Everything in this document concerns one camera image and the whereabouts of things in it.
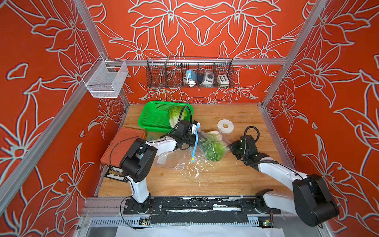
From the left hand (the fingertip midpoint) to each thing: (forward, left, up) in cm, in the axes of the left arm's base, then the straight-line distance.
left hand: (208, 139), depth 85 cm
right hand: (+1, -11, -4) cm, 12 cm away
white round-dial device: (+32, +1, +21) cm, 38 cm away
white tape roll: (+20, -14, -11) cm, 27 cm away
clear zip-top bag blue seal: (-8, +16, -12) cm, 22 cm away
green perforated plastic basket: (+26, +40, -11) cm, 49 cm away
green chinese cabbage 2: (+3, -4, 0) cm, 5 cm away
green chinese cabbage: (-9, -3, +2) cm, 9 cm away
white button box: (+34, -8, +18) cm, 39 cm away
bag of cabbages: (-1, +3, +6) cm, 7 cm away
